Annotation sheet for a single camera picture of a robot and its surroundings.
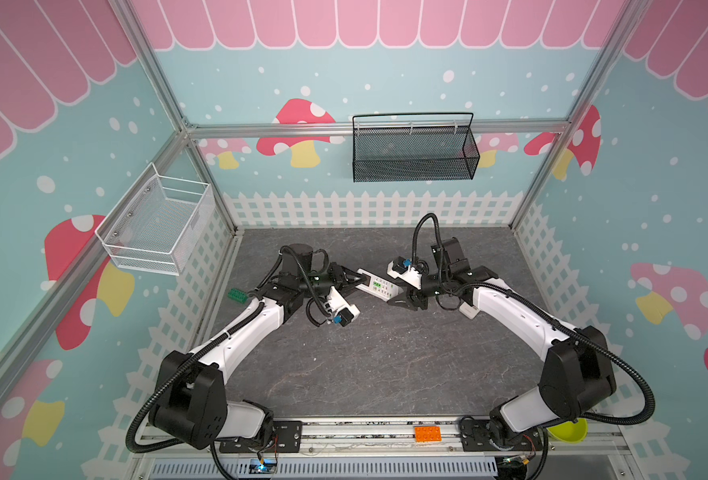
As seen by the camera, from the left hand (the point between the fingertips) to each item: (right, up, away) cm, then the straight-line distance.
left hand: (361, 274), depth 78 cm
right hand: (+8, -4, +3) cm, 10 cm away
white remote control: (+4, -3, 0) cm, 5 cm away
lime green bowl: (+52, -39, -4) cm, 66 cm away
